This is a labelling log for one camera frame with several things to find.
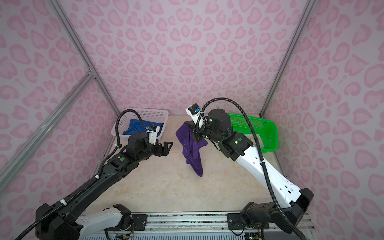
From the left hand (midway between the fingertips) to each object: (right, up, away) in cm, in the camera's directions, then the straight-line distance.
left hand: (168, 141), depth 76 cm
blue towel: (-30, +8, +32) cm, 44 cm away
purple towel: (+12, -3, -7) cm, 14 cm away
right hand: (+10, +10, -13) cm, 19 cm away
